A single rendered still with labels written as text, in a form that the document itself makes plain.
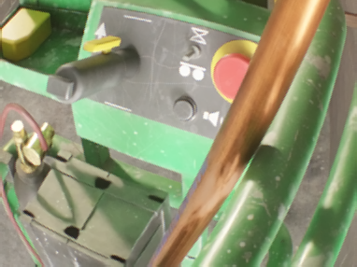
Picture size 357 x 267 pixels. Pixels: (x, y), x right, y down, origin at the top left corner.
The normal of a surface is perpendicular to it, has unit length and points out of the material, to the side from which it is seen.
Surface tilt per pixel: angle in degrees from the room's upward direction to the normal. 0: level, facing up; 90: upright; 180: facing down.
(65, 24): 90
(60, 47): 0
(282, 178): 27
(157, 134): 90
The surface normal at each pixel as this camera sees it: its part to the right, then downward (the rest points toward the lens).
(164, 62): -0.36, 0.20
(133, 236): -0.03, -0.69
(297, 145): 0.39, -0.48
